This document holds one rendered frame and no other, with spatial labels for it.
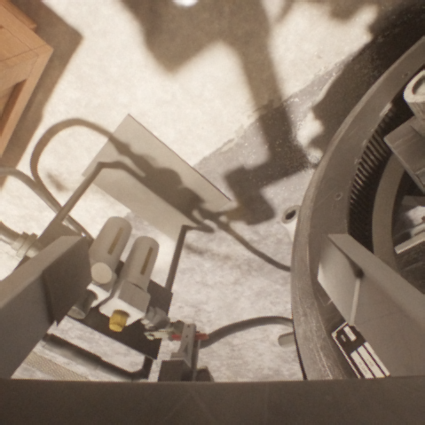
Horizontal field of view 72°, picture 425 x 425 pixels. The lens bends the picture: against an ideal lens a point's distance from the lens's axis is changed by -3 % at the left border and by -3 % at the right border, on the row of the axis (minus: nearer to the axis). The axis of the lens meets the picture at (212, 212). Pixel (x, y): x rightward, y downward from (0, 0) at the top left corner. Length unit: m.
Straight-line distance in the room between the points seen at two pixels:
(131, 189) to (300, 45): 0.66
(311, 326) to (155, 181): 0.79
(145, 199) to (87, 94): 0.38
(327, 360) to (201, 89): 0.72
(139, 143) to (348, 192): 0.69
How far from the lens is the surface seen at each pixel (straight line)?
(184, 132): 0.91
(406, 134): 0.30
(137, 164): 1.00
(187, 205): 1.04
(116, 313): 0.72
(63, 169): 1.14
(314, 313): 0.33
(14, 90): 0.93
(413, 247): 0.29
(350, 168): 0.43
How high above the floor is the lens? 0.81
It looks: 50 degrees down
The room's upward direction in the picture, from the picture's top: 170 degrees counter-clockwise
